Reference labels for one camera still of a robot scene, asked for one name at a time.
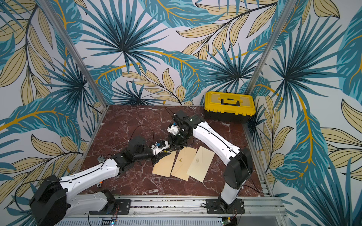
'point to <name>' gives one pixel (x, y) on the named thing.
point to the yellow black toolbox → (228, 107)
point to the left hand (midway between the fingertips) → (168, 152)
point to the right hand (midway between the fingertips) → (168, 149)
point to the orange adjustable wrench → (102, 159)
